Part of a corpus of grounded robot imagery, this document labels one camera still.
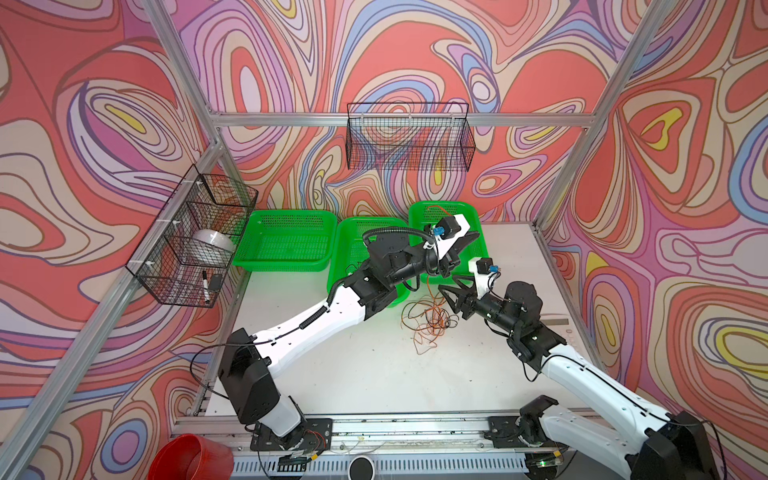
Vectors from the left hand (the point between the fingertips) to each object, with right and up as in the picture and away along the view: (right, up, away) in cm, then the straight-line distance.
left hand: (478, 232), depth 58 cm
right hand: (-3, -13, +17) cm, 22 cm away
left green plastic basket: (-59, 0, +56) cm, 82 cm away
